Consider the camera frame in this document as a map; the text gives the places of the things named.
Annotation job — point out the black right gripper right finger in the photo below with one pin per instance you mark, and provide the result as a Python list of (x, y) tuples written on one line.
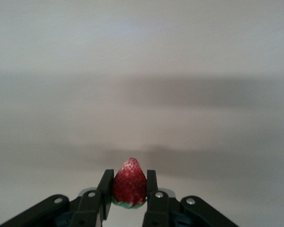
[(159, 208)]

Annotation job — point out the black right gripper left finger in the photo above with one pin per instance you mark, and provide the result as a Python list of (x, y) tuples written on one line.
[(90, 208)]

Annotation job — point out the red strawberry green cap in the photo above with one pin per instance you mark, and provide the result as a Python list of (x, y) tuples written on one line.
[(130, 182)]

